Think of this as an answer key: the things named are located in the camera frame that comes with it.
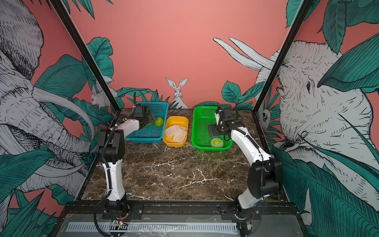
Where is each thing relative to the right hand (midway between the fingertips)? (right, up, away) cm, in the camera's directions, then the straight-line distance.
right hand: (215, 126), depth 88 cm
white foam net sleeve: (+4, -12, +3) cm, 13 cm away
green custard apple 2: (-38, +3, +17) cm, 42 cm away
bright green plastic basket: (-6, +7, +26) cm, 28 cm away
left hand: (-46, +8, +18) cm, 50 cm away
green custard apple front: (+2, -10, +5) cm, 12 cm away
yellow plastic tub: (-24, +4, +25) cm, 35 cm away
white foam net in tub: (-23, -5, +11) cm, 26 cm away
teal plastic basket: (-43, -6, +16) cm, 47 cm away
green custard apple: (-44, +1, +13) cm, 46 cm away
